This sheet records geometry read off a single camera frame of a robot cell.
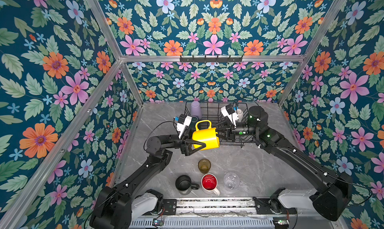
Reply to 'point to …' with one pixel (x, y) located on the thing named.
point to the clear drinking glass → (231, 180)
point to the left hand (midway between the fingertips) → (205, 144)
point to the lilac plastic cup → (195, 109)
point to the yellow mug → (206, 134)
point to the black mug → (183, 183)
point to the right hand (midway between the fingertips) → (212, 128)
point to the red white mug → (209, 182)
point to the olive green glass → (204, 165)
